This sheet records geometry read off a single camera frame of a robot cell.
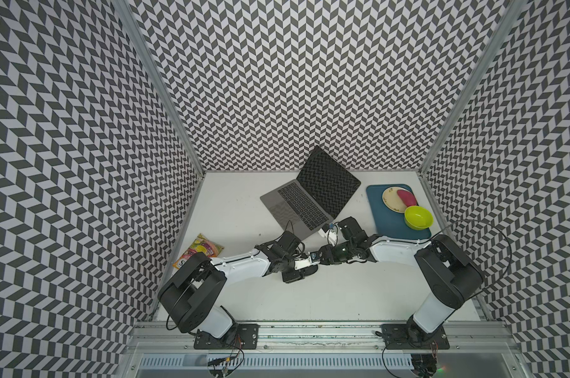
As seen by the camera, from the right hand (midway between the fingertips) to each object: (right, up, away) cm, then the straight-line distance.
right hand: (317, 264), depth 85 cm
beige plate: (+36, +23, +22) cm, 49 cm away
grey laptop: (+1, +24, +23) cm, 33 cm away
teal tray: (+32, +13, +14) cm, 38 cm away
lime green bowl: (+43, +15, +11) cm, 47 cm away
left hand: (-7, -2, +2) cm, 8 cm away
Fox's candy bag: (-45, +6, +6) cm, 45 cm away
